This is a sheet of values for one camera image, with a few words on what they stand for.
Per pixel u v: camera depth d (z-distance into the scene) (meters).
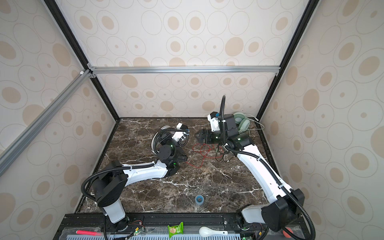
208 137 0.65
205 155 0.99
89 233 0.70
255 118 1.06
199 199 0.81
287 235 0.69
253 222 0.61
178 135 0.69
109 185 0.45
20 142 0.54
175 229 0.70
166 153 0.56
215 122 0.67
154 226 0.73
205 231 0.71
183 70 0.89
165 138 0.65
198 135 0.67
